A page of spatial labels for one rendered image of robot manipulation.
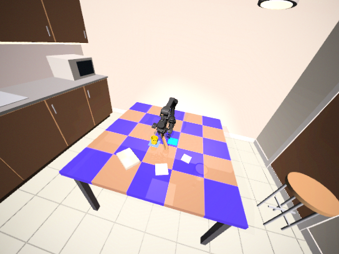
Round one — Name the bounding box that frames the cream rectangular block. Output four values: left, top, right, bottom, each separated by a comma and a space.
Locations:
116, 148, 140, 170

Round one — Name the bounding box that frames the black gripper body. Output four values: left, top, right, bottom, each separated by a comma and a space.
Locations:
152, 123, 173, 134

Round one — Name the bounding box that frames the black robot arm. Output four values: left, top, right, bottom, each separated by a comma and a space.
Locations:
157, 97, 178, 134

